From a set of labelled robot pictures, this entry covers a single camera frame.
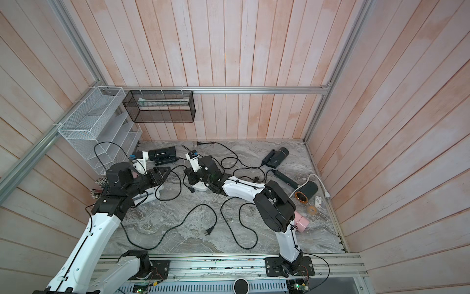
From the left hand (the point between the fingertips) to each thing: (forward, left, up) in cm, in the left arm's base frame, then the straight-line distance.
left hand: (168, 172), depth 74 cm
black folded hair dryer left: (+29, +16, -24) cm, 41 cm away
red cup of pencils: (-1, +34, -10) cm, 35 cm away
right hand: (+7, -4, -9) cm, 12 cm away
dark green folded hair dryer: (+25, -52, -21) cm, 61 cm away
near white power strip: (+6, -10, -22) cm, 25 cm away
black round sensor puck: (-37, -30, -20) cm, 52 cm away
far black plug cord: (+40, -5, -24) cm, 47 cm away
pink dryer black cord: (-10, -31, -26) cm, 41 cm away
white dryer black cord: (-17, -15, -25) cm, 34 cm away
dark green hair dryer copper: (+2, -63, -18) cm, 66 cm away
